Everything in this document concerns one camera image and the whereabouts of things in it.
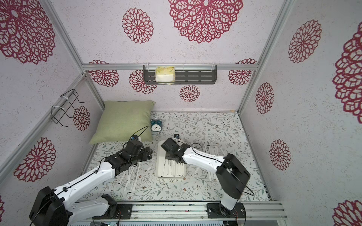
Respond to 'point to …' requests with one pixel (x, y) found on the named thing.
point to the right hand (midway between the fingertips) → (170, 152)
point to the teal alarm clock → (156, 125)
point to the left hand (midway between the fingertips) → (148, 152)
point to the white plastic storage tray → (167, 168)
